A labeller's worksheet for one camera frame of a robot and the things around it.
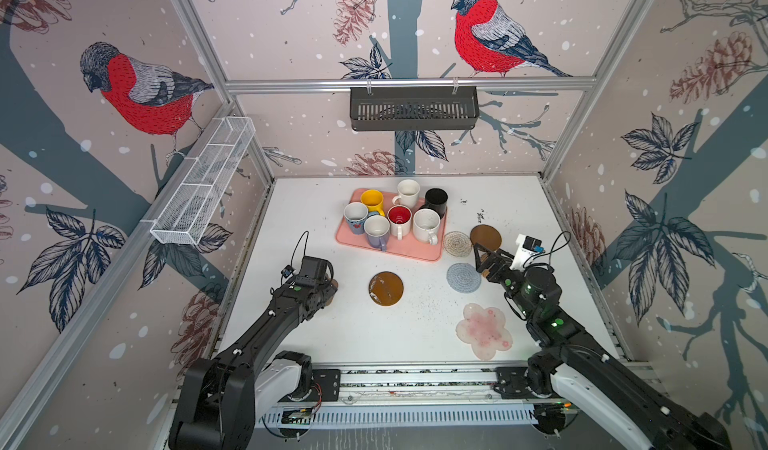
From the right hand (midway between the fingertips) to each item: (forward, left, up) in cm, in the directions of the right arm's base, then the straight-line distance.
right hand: (483, 250), depth 78 cm
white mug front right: (+19, +15, -15) cm, 28 cm away
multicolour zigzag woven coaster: (+13, +3, -18) cm, 23 cm away
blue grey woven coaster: (+1, +3, -18) cm, 18 cm away
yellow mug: (+25, +33, -9) cm, 42 cm away
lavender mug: (+16, +31, -13) cm, 37 cm away
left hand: (-7, +45, -13) cm, 48 cm away
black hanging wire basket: (+53, +19, +11) cm, 57 cm away
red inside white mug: (+21, +23, -13) cm, 34 cm away
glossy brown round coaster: (-4, +27, -17) cm, 32 cm away
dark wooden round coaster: (+17, -7, -17) cm, 25 cm away
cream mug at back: (+30, +21, -9) cm, 38 cm away
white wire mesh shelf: (-1, +74, +15) cm, 76 cm away
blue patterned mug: (+20, +39, -11) cm, 45 cm away
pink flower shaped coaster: (-15, -2, -19) cm, 24 cm away
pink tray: (+12, +22, -18) cm, 30 cm away
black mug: (+26, +11, -8) cm, 29 cm away
